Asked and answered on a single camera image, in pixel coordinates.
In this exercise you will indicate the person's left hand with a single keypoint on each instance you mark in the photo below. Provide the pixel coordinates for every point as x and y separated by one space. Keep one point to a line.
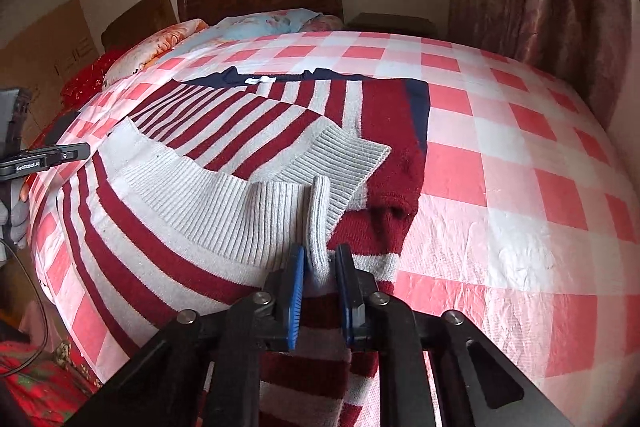
20 217

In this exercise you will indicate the pink checked bedsheet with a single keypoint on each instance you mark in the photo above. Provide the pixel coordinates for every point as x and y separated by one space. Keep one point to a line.
525 157

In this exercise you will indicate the light blue printed pillow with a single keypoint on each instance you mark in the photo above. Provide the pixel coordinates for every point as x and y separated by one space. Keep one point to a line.
270 23

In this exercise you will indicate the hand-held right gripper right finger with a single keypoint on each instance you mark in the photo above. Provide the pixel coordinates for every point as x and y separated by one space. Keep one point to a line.
345 302

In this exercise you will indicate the cardboard box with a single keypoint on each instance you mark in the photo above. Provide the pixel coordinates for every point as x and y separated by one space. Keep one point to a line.
45 52

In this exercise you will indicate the dark wooden nightstand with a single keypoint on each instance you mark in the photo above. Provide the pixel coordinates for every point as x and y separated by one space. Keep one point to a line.
390 24

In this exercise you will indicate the small pink pillow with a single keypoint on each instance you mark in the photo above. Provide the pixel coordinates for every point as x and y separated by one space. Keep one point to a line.
325 23

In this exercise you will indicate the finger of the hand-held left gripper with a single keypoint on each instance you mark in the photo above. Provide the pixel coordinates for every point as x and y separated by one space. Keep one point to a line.
72 152

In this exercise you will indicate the red patterned blanket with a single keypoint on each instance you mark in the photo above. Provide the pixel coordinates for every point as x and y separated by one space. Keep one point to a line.
90 77

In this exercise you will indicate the red grey striped sweater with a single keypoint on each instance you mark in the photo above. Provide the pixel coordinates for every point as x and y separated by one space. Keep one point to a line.
200 207

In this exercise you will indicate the pink floral pillow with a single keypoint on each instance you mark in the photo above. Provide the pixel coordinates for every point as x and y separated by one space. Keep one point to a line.
150 47

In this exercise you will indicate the small wooden headboard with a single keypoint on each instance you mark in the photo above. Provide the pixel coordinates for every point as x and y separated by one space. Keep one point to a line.
137 19

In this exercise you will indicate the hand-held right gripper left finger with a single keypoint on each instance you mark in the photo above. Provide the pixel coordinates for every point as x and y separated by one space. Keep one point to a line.
296 302

